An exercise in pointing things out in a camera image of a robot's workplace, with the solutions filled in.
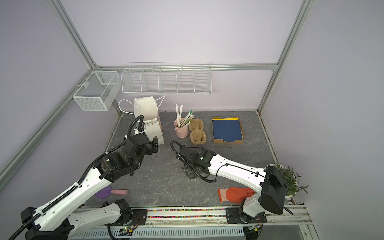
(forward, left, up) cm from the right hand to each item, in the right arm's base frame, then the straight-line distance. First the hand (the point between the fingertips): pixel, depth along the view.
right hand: (192, 167), depth 78 cm
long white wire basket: (+55, +18, +18) cm, 61 cm away
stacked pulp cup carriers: (+27, -2, -10) cm, 29 cm away
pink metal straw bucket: (+28, +9, -6) cm, 29 cm away
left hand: (+7, +21, +16) cm, 28 cm away
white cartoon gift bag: (+40, +31, +6) cm, 51 cm away
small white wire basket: (+44, +62, +16) cm, 78 cm away
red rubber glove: (-11, -23, -11) cm, 28 cm away
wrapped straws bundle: (+31, +4, +2) cm, 31 cm away
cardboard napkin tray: (+23, -15, -10) cm, 29 cm away
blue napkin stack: (+33, -25, -10) cm, 42 cm away
